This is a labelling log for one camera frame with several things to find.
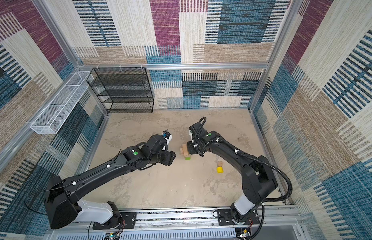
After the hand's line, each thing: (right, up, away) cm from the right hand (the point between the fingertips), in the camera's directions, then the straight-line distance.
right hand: (192, 151), depth 85 cm
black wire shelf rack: (-50, +40, +25) cm, 69 cm away
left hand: (-11, +1, -8) cm, 13 cm away
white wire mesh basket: (-67, +17, -15) cm, 70 cm away
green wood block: (-2, -6, +9) cm, 11 cm away
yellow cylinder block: (+16, -11, +3) cm, 20 cm away
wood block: (-4, 0, +2) cm, 4 cm away
